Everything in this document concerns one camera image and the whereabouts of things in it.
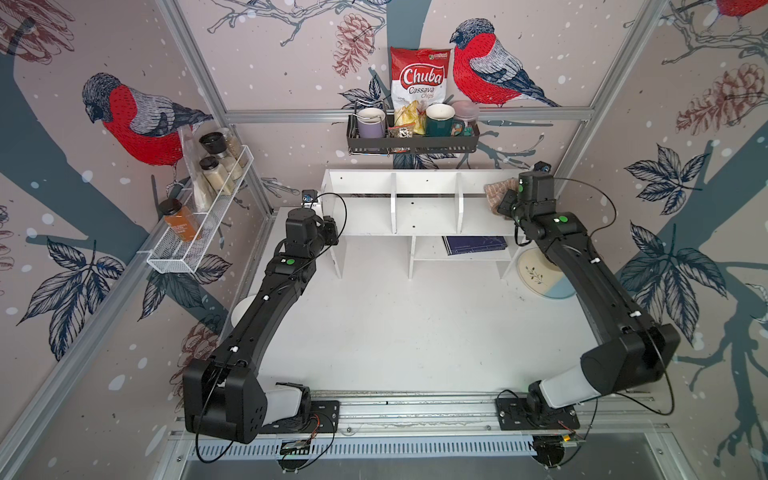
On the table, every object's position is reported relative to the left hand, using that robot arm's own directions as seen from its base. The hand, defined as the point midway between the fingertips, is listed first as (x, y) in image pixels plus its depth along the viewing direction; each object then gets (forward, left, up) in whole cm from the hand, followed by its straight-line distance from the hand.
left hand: (335, 210), depth 80 cm
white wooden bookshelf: (+4, -31, -5) cm, 31 cm away
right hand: (+4, -48, +3) cm, 48 cm away
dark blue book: (0, -37, -15) cm, 40 cm away
